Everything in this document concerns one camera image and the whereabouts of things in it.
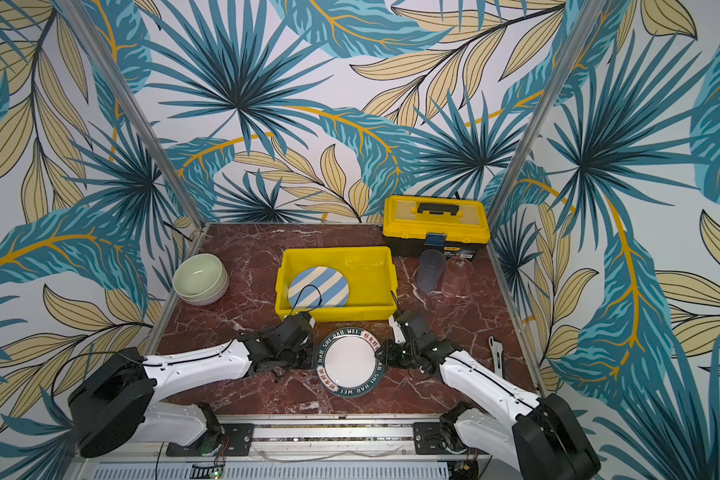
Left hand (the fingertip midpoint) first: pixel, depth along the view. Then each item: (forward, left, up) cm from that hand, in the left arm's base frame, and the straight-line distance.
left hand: (317, 359), depth 84 cm
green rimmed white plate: (0, -9, 0) cm, 9 cm away
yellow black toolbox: (+40, -42, +14) cm, 60 cm away
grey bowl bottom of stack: (+16, +34, +4) cm, 38 cm away
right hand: (+2, -17, 0) cm, 17 cm away
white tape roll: (+3, -51, 0) cm, 52 cm away
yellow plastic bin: (+32, -15, -3) cm, 35 cm away
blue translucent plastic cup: (+32, -35, +4) cm, 47 cm away
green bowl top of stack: (+25, +42, +2) cm, 49 cm away
